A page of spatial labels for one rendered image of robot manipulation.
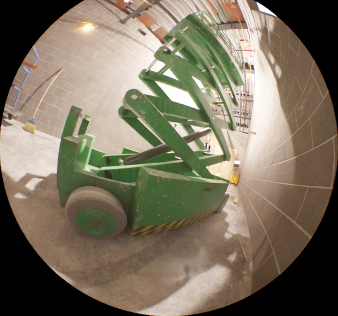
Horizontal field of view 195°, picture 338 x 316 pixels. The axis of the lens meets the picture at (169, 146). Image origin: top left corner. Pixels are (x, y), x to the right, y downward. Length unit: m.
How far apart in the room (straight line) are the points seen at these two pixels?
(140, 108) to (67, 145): 0.40
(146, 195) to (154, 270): 0.42
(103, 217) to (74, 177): 0.21
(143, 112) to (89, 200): 0.48
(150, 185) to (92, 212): 0.28
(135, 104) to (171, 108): 0.26
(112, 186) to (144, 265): 0.44
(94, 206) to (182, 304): 0.58
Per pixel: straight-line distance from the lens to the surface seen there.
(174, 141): 0.63
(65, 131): 0.63
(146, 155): 0.77
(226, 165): 8.00
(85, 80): 2.73
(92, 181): 0.50
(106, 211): 0.46
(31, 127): 2.48
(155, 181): 0.42
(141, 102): 0.54
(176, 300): 0.60
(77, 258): 0.60
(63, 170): 0.53
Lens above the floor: 0.56
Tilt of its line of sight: 3 degrees up
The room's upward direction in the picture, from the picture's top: 20 degrees clockwise
